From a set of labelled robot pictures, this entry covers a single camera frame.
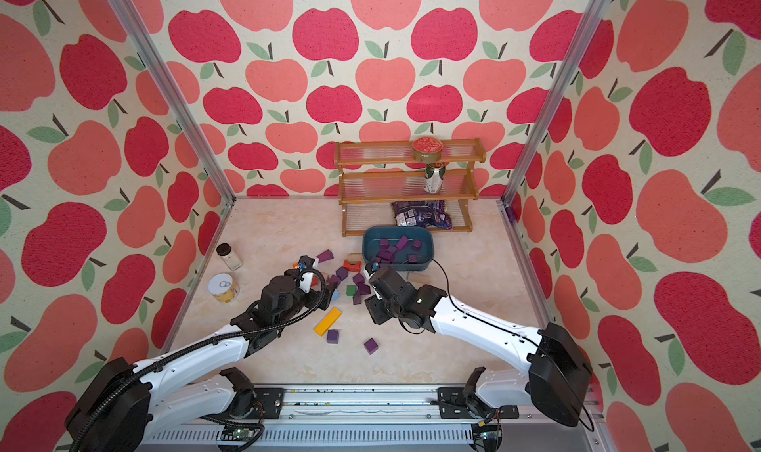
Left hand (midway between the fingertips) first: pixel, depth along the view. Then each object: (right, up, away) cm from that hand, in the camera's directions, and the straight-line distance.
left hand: (323, 281), depth 83 cm
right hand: (+15, -6, -3) cm, 16 cm away
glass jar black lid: (-33, +7, +10) cm, 36 cm away
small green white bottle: (+34, +31, +13) cm, 48 cm away
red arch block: (+7, +1, +16) cm, 17 cm away
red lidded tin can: (+31, +39, +8) cm, 51 cm away
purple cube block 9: (+14, -18, -1) cm, 23 cm away
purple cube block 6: (+3, 0, +15) cm, 15 cm away
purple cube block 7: (+9, -2, +13) cm, 16 cm away
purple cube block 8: (+2, -16, +1) cm, 16 cm away
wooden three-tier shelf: (+13, +36, +31) cm, 49 cm away
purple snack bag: (+31, +20, +22) cm, 43 cm away
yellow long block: (0, -14, +5) cm, 15 cm away
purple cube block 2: (+17, +9, +22) cm, 29 cm away
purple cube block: (+29, +9, +22) cm, 37 cm away
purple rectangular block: (+11, -5, +13) cm, 18 cm away
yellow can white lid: (-33, -4, +8) cm, 34 cm away
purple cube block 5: (+27, +4, +18) cm, 33 cm away
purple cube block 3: (+18, +5, +19) cm, 27 cm away
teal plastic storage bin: (+25, +8, +22) cm, 34 cm away
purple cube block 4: (+20, +7, +22) cm, 30 cm away
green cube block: (+7, -5, +13) cm, 15 cm away
